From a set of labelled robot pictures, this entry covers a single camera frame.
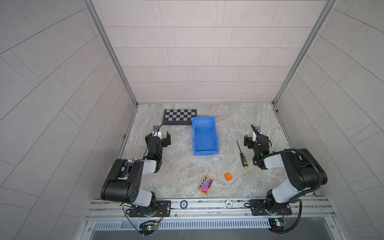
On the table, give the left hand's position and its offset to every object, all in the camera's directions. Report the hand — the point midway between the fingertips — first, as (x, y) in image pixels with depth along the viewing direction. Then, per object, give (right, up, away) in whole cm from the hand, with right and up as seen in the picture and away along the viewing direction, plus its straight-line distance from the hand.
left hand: (161, 130), depth 92 cm
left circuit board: (+1, -40, -27) cm, 48 cm away
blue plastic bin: (+28, -6, +6) cm, 29 cm away
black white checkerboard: (+9, +8, +13) cm, 18 cm away
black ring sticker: (+16, -34, -19) cm, 42 cm away
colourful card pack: (+27, -27, -15) cm, 41 cm away
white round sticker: (+38, -34, -19) cm, 54 cm away
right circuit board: (+60, -41, -24) cm, 76 cm away
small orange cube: (+39, -23, -12) cm, 47 cm away
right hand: (+59, -2, +4) cm, 59 cm away
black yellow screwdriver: (+50, -18, -7) cm, 53 cm away
